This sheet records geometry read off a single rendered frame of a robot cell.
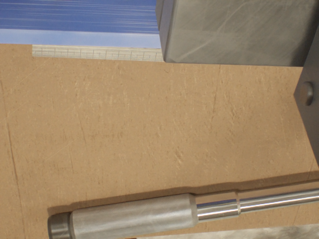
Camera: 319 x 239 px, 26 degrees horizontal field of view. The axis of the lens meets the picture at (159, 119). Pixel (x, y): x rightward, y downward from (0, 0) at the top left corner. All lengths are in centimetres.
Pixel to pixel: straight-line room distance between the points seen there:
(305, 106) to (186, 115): 43
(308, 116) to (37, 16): 24
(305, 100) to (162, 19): 4
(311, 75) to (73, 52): 39
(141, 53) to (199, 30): 38
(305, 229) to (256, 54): 149
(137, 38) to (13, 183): 31
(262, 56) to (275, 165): 51
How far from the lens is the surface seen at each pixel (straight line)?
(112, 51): 54
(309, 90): 17
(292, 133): 64
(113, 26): 38
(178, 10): 16
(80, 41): 38
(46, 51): 54
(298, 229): 165
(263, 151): 65
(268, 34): 17
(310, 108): 17
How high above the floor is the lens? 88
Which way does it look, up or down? 44 degrees down
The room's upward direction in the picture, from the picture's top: 172 degrees clockwise
